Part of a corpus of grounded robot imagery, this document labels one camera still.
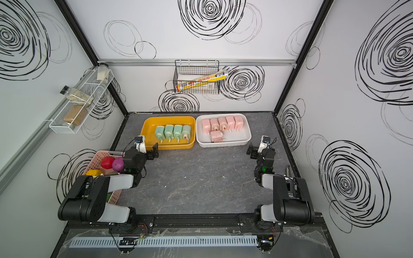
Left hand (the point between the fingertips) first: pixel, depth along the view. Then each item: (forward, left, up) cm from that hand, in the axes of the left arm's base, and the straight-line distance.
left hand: (148, 143), depth 90 cm
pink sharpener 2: (+18, -38, -3) cm, 42 cm away
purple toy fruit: (-11, +15, -5) cm, 19 cm away
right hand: (+1, -64, +2) cm, 64 cm away
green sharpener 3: (+11, -15, -3) cm, 18 cm away
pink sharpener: (+18, -32, -4) cm, 37 cm away
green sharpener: (+9, -4, -3) cm, 11 cm away
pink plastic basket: (-10, +29, -5) cm, 31 cm away
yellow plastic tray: (+18, +7, -8) cm, 21 cm away
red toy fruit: (-9, +22, -6) cm, 25 cm away
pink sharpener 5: (+20, -54, -3) cm, 58 cm away
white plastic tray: (+13, -56, -11) cm, 58 cm away
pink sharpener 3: (+19, -44, -3) cm, 48 cm away
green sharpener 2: (+10, -9, -3) cm, 14 cm away
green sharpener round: (+11, -20, -3) cm, 23 cm away
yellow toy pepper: (-16, +25, -4) cm, 31 cm away
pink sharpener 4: (+21, -49, -2) cm, 53 cm away
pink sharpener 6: (+9, -39, -3) cm, 40 cm away
